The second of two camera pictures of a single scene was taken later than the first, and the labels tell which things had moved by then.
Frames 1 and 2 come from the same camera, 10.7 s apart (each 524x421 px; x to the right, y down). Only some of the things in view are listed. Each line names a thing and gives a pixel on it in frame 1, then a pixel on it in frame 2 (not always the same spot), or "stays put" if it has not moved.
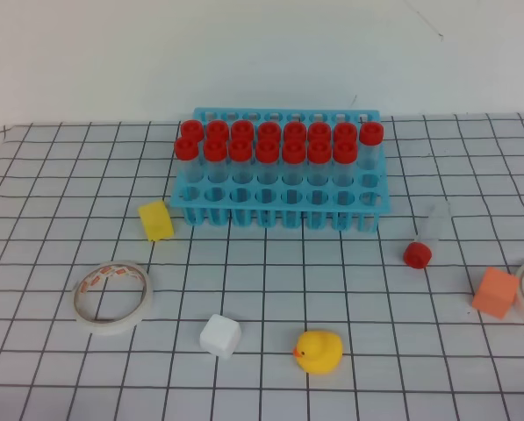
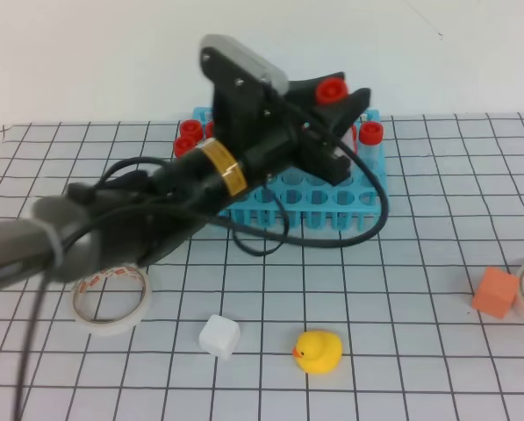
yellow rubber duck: (319, 352) stays put
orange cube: (496, 293) stays put
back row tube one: (192, 129) stays put
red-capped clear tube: (419, 254) -> (331, 91)
